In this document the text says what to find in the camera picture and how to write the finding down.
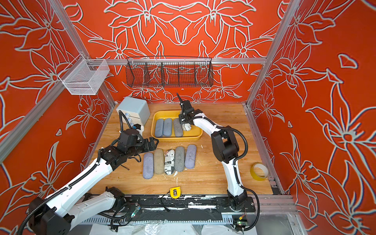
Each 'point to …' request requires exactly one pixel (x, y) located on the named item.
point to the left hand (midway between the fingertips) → (153, 140)
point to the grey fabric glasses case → (178, 128)
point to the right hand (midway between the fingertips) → (185, 115)
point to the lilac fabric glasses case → (190, 156)
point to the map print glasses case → (186, 127)
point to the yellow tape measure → (178, 189)
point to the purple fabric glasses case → (148, 165)
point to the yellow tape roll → (259, 171)
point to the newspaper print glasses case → (169, 162)
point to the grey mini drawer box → (133, 110)
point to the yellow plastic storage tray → (195, 133)
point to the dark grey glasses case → (179, 158)
